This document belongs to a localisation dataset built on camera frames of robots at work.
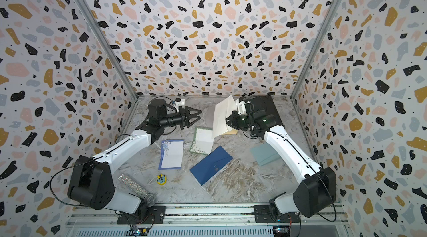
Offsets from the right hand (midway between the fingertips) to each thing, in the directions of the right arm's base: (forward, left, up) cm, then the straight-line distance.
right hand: (224, 120), depth 77 cm
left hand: (+1, +10, +3) cm, 11 cm away
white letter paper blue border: (-6, +30, -25) cm, 39 cm away
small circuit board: (-41, +35, -25) cm, 60 cm away
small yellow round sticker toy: (-19, +32, -24) cm, 44 cm away
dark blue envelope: (-11, +7, -25) cm, 28 cm away
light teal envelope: (-2, -23, -29) cm, 37 cm away
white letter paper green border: (+4, +13, -25) cm, 29 cm away
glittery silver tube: (-29, +33, -20) cm, 48 cm away
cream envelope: (+8, +1, -2) cm, 8 cm away
